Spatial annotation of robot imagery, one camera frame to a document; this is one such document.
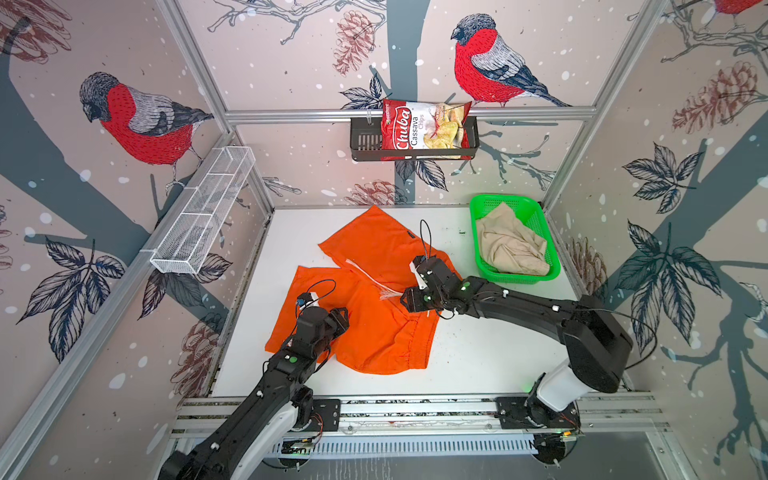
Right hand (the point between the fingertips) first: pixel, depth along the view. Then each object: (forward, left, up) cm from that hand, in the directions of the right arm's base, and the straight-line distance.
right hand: (403, 305), depth 85 cm
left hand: (-3, +17, +1) cm, 18 cm away
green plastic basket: (+42, -47, -3) cm, 63 cm away
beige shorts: (+23, -35, -1) cm, 42 cm away
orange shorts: (+23, +10, -7) cm, 26 cm away
